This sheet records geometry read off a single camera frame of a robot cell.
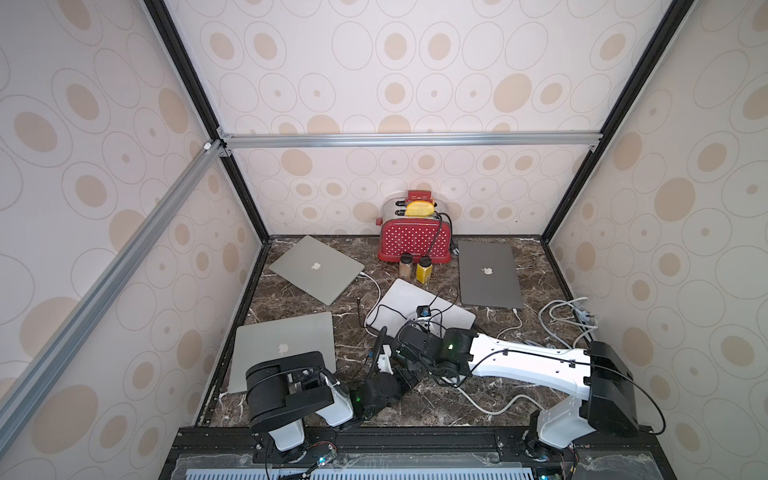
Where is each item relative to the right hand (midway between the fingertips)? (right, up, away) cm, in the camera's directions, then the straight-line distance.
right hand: (412, 359), depth 77 cm
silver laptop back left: (-32, +23, +32) cm, 51 cm away
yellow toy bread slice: (+5, +44, +25) cm, 51 cm away
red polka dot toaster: (+4, +34, +25) cm, 43 cm away
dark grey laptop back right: (+30, +21, +30) cm, 47 cm away
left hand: (+5, -6, +3) cm, 8 cm away
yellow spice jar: (+6, +23, +23) cm, 33 cm away
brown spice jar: (0, +24, +24) cm, 34 cm away
